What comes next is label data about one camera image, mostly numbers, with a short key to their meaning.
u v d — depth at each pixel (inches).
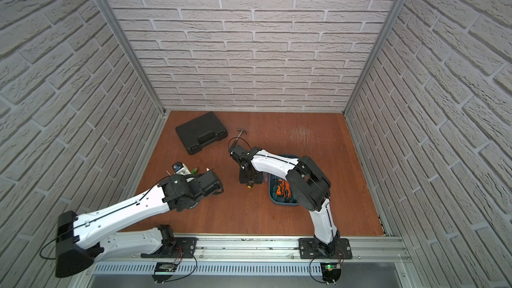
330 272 27.7
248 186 34.5
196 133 40.6
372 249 29.8
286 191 33.6
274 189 33.6
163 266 27.5
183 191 20.0
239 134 42.7
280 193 33.2
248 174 30.0
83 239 15.5
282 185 34.4
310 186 19.9
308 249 28.8
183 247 28.8
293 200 33.4
